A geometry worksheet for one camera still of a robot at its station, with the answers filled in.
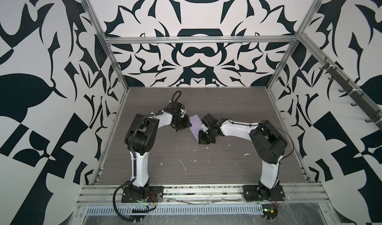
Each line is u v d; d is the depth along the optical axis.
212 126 0.76
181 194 0.76
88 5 0.76
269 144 0.50
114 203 0.68
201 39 0.94
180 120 0.88
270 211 0.71
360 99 0.55
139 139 0.53
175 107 0.83
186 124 0.89
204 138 0.83
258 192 0.68
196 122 0.97
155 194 0.73
